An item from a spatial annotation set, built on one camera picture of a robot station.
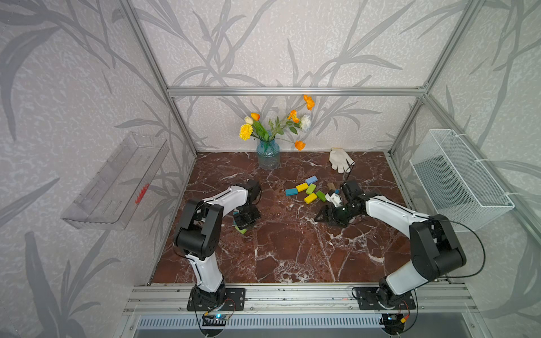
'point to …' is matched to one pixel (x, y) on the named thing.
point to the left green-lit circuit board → (217, 320)
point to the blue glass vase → (268, 155)
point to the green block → (321, 196)
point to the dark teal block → (291, 191)
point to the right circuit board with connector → (393, 323)
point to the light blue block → (311, 179)
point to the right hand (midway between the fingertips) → (321, 220)
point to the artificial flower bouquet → (296, 120)
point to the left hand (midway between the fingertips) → (254, 225)
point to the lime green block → (241, 231)
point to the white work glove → (340, 160)
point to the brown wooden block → (330, 186)
